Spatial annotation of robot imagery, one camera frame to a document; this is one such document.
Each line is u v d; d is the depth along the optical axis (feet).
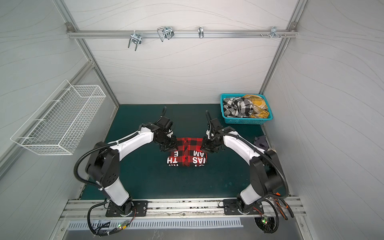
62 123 2.27
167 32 2.51
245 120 3.39
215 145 2.41
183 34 2.58
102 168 1.51
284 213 2.34
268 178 1.44
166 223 2.31
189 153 2.88
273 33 2.55
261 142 3.26
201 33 2.56
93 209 2.12
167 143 2.48
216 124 2.31
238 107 3.53
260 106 3.48
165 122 2.40
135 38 2.63
